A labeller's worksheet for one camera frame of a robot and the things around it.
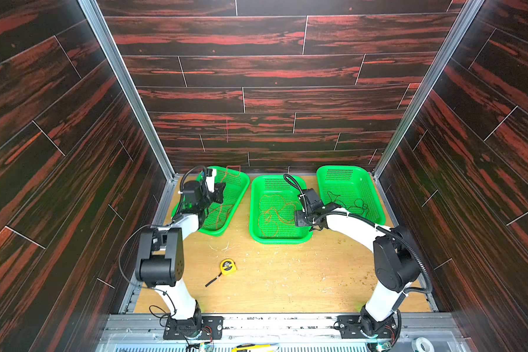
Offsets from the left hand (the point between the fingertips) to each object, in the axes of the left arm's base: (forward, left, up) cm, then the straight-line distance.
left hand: (224, 184), depth 93 cm
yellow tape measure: (-30, -3, -16) cm, 34 cm away
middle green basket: (+8, -16, -9) cm, 20 cm away
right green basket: (+13, -62, -15) cm, 65 cm away
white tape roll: (-54, -67, -16) cm, 88 cm away
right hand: (-9, -36, -10) cm, 39 cm away
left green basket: (+7, -2, -13) cm, 15 cm away
